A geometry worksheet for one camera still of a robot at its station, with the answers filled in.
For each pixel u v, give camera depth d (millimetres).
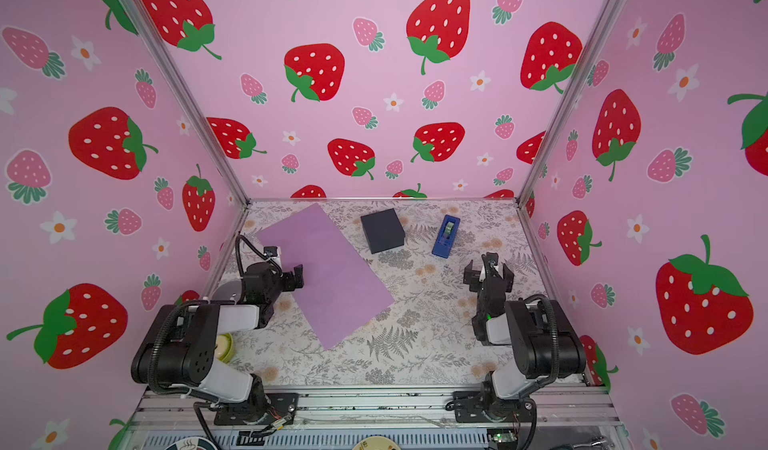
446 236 1041
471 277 836
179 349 459
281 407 735
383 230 1078
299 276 882
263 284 744
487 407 672
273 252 838
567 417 734
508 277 854
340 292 958
